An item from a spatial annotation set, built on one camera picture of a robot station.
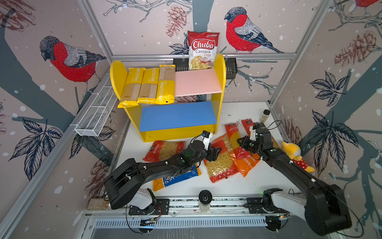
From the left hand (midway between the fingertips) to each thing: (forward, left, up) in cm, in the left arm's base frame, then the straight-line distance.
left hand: (219, 145), depth 78 cm
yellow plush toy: (0, -45, -9) cm, 46 cm away
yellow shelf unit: (+27, +12, -3) cm, 29 cm away
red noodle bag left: (+3, +34, -12) cm, 36 cm away
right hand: (+7, -12, -5) cm, 15 cm away
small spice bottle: (+28, -37, -10) cm, 48 cm away
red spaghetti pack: (+25, -24, -14) cm, 37 cm away
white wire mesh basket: (+5, +63, +14) cm, 65 cm away
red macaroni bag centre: (-8, -3, -11) cm, 14 cm away
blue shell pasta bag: (-16, +32, -13) cm, 38 cm away
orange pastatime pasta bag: (-4, -16, -12) cm, 20 cm away
